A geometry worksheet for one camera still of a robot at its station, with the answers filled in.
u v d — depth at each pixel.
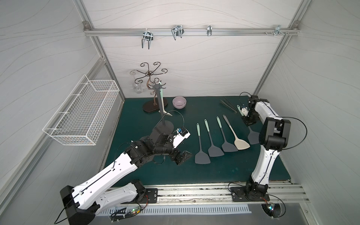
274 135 0.56
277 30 0.77
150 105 1.10
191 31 0.78
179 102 1.13
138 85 0.99
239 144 0.94
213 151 0.89
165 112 0.90
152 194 0.73
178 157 0.58
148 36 0.78
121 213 0.67
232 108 1.14
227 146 0.91
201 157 0.85
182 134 0.57
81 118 0.69
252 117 0.84
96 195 0.41
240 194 0.73
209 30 0.78
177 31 0.76
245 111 0.93
